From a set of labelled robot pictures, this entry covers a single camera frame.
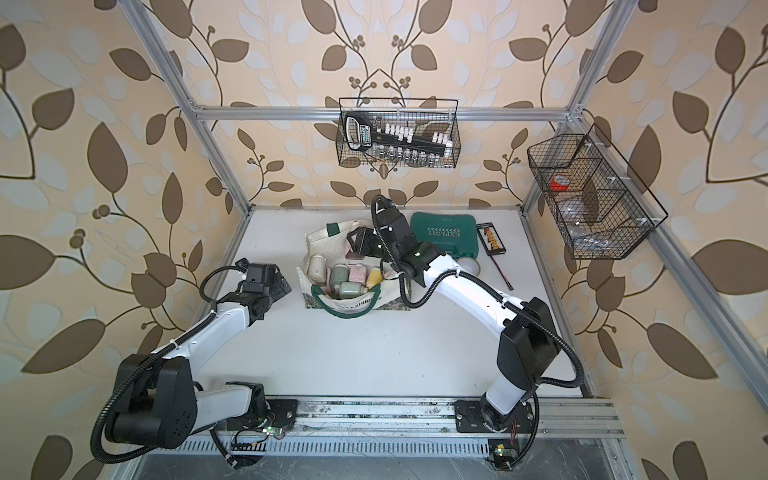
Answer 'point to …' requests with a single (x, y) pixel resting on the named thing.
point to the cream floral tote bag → (330, 240)
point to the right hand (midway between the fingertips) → (354, 237)
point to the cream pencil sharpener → (317, 268)
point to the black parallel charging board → (491, 241)
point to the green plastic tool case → (455, 234)
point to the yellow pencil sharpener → (374, 278)
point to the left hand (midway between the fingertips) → (264, 286)
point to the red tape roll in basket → (559, 183)
